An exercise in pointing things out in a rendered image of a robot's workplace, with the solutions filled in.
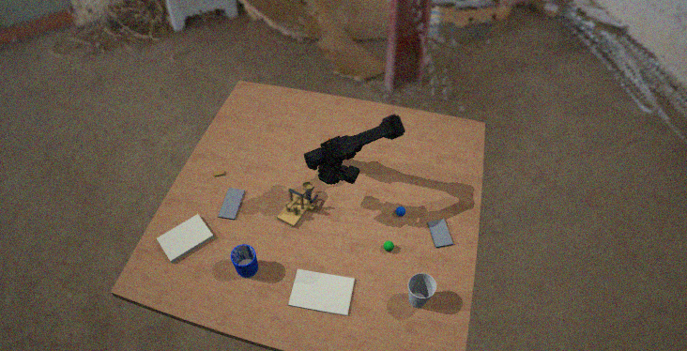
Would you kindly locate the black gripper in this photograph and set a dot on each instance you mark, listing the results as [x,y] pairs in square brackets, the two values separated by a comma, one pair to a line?
[348,174]

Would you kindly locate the blue cup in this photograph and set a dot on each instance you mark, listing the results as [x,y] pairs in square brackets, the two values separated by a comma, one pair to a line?
[244,260]

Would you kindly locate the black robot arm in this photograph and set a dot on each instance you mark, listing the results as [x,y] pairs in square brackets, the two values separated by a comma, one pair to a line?
[346,147]

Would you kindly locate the green ball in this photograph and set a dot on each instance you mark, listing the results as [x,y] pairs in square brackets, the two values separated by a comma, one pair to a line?
[388,246]

